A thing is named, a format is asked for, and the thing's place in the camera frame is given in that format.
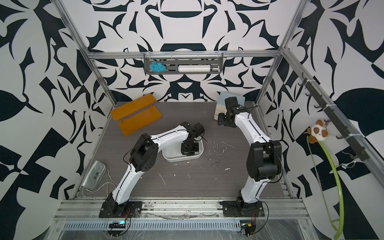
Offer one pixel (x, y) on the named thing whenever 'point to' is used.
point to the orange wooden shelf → (140, 120)
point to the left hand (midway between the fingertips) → (192, 153)
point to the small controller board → (117, 224)
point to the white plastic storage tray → (172, 152)
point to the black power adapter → (249, 228)
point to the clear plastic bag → (93, 177)
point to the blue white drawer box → (220, 106)
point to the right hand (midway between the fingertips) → (220, 118)
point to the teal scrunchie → (157, 67)
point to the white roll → (194, 68)
